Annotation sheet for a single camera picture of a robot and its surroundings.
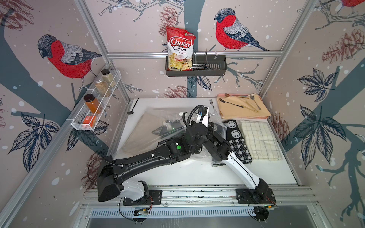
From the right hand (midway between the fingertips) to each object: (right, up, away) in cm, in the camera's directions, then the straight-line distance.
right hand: (152, 137), depth 92 cm
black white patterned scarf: (+55, -5, -4) cm, 56 cm away
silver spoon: (+80, +29, +29) cm, 90 cm away
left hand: (+35, +16, -27) cm, 47 cm away
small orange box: (-23, +13, -26) cm, 37 cm away
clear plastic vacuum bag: (-3, +6, +5) cm, 9 cm away
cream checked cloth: (+71, -2, -1) cm, 71 cm away
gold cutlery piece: (+79, +19, +22) cm, 84 cm away
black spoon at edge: (-22, +16, +20) cm, 33 cm away
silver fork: (+44, +25, +26) cm, 57 cm away
